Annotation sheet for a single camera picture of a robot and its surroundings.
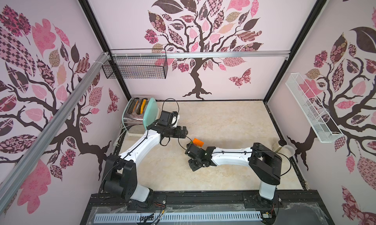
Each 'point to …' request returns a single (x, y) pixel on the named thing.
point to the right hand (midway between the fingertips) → (193, 165)
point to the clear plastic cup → (287, 150)
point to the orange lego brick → (198, 142)
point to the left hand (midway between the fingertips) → (179, 134)
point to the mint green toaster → (138, 112)
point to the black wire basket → (137, 68)
